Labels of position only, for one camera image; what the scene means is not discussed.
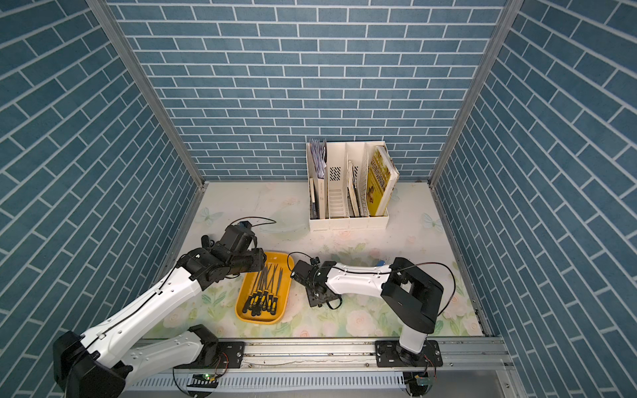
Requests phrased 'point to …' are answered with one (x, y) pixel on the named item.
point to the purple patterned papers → (318, 150)
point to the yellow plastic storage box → (283, 259)
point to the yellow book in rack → (382, 175)
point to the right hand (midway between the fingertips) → (320, 298)
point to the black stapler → (206, 243)
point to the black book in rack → (313, 206)
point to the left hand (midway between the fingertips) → (269, 259)
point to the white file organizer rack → (347, 186)
